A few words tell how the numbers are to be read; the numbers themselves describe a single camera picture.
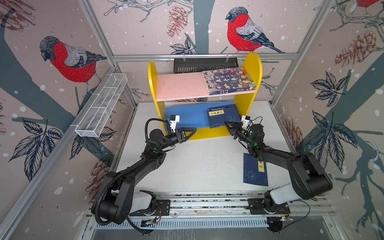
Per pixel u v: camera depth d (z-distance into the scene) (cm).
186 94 69
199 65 86
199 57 96
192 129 70
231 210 73
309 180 44
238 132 77
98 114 75
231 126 81
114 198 41
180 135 67
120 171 47
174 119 72
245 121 81
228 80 73
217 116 88
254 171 85
